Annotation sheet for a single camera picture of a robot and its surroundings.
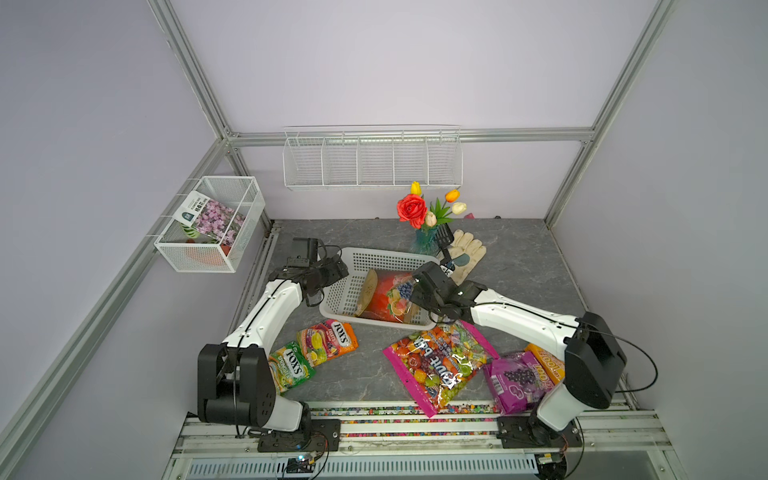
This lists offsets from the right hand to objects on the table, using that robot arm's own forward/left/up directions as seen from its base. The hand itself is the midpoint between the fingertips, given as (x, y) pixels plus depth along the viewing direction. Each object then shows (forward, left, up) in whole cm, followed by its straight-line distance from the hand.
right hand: (413, 292), depth 85 cm
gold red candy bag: (+1, +8, -4) cm, 9 cm away
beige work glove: (+23, -21, -11) cm, 34 cm away
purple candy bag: (-23, -26, -7) cm, 36 cm away
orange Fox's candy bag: (-10, +26, -10) cm, 29 cm away
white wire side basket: (0, +56, +20) cm, 60 cm away
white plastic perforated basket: (+5, +23, -10) cm, 25 cm away
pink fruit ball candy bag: (-17, -7, -10) cm, 21 cm away
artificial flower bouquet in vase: (+14, -4, +16) cm, 22 cm away
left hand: (+5, +22, +2) cm, 23 cm away
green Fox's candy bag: (-18, +35, -11) cm, 41 cm away
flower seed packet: (+8, +52, +22) cm, 57 cm away
